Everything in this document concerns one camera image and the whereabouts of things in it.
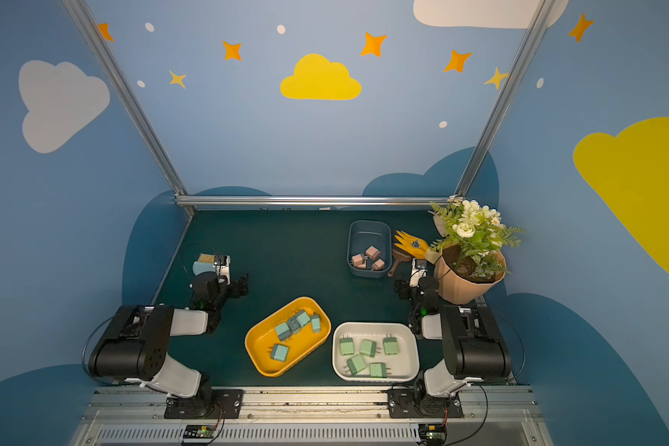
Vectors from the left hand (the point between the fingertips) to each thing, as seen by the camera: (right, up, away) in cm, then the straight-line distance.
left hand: (233, 270), depth 95 cm
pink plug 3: (+51, +1, +5) cm, 52 cm away
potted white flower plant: (+77, +6, -11) cm, 78 cm away
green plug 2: (+46, -22, -13) cm, 52 cm away
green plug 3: (+53, -22, -11) cm, 58 cm away
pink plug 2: (+44, +3, +4) cm, 44 cm away
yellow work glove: (+66, +8, +12) cm, 68 cm away
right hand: (+63, 0, 0) cm, 63 cm away
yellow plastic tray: (+25, -22, -11) cm, 35 cm away
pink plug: (+50, +5, +10) cm, 51 cm away
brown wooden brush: (+60, +5, +9) cm, 61 cm away
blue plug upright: (+19, -18, -9) cm, 28 cm away
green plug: (+39, -22, -12) cm, 46 cm away
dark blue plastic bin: (+46, +12, +17) cm, 51 cm away
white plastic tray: (+57, -27, -13) cm, 64 cm away
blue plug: (+30, -16, -9) cm, 35 cm away
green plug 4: (+48, -27, -17) cm, 58 cm away
